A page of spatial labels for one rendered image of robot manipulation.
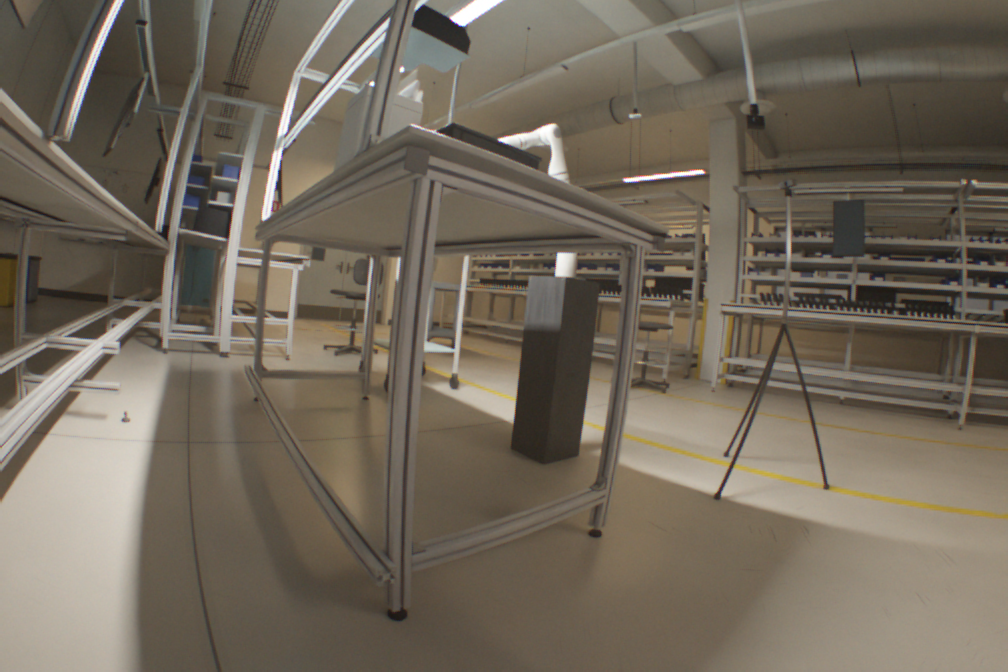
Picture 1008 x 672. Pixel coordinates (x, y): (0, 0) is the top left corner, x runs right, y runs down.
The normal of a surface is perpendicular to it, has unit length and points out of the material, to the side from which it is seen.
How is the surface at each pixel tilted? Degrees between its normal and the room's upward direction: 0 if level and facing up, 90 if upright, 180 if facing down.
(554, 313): 90
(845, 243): 82
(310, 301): 90
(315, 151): 90
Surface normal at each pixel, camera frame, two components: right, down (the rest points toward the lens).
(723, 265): -0.75, -0.09
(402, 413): 0.65, 0.05
